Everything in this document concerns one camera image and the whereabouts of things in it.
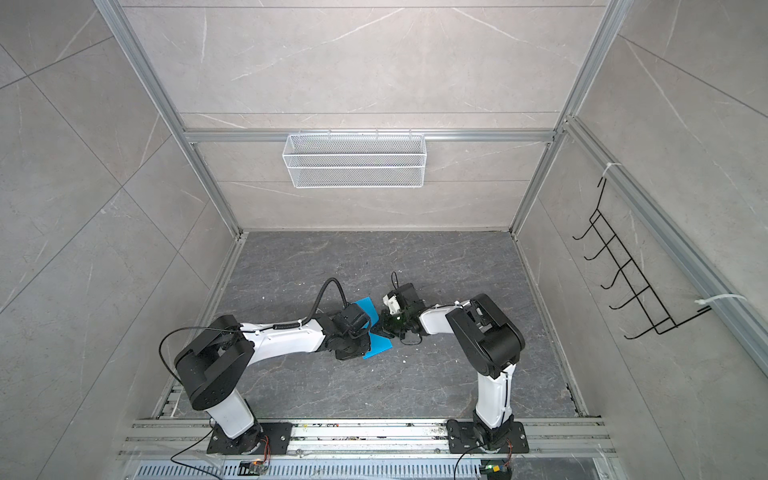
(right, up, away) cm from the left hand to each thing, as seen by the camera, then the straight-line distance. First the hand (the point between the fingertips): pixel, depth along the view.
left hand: (371, 343), depth 89 cm
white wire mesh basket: (-6, +59, +12) cm, 61 cm away
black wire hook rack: (+60, +14, -30) cm, 68 cm away
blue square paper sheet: (+2, 0, -1) cm, 2 cm away
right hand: (0, +3, +5) cm, 6 cm away
